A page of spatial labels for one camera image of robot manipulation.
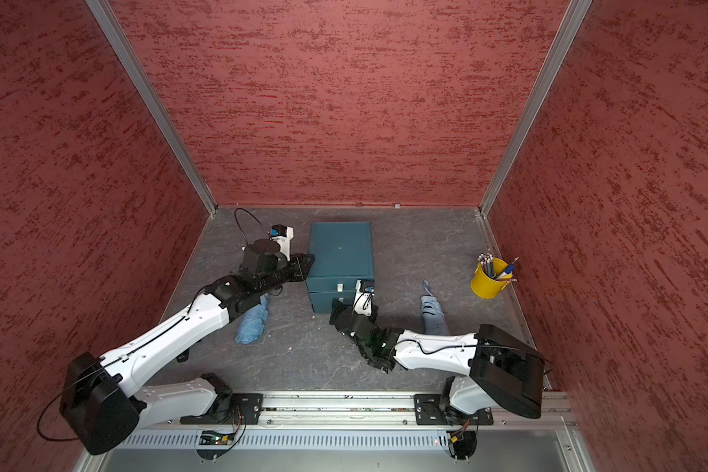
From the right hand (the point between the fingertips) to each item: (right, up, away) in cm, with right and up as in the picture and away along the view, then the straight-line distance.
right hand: (345, 308), depth 83 cm
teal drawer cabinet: (0, +15, -6) cm, 16 cm away
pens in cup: (+42, +14, +1) cm, 44 cm away
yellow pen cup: (+45, +5, +8) cm, 46 cm away
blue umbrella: (+27, -5, +4) cm, 28 cm away
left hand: (-9, +13, -4) cm, 16 cm away
